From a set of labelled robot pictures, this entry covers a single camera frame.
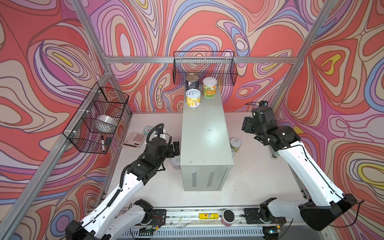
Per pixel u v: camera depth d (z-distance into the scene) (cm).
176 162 55
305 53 85
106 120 73
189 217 75
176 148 68
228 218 69
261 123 51
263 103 60
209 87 75
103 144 72
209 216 72
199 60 88
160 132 64
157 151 54
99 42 82
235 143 96
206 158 58
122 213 56
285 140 45
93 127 72
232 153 91
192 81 73
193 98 72
